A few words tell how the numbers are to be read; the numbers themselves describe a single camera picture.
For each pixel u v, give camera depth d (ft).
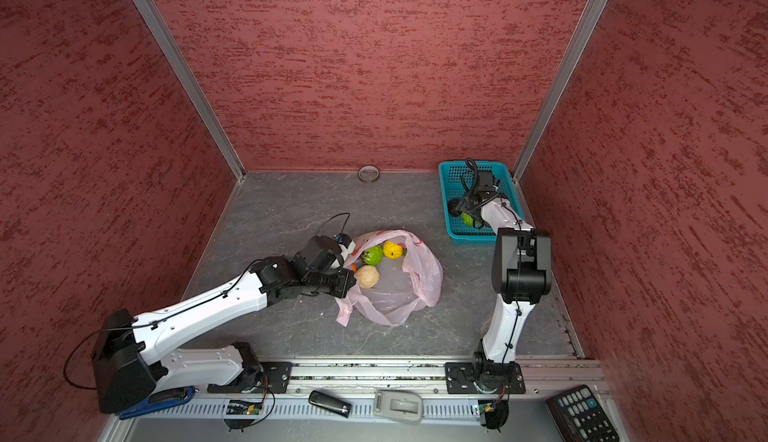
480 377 2.20
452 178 3.50
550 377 2.50
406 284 3.00
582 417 2.23
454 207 3.41
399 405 2.27
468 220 3.26
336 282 2.19
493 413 2.33
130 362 1.26
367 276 2.82
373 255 2.95
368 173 4.00
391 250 3.04
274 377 2.44
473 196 2.54
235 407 2.39
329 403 2.27
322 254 1.90
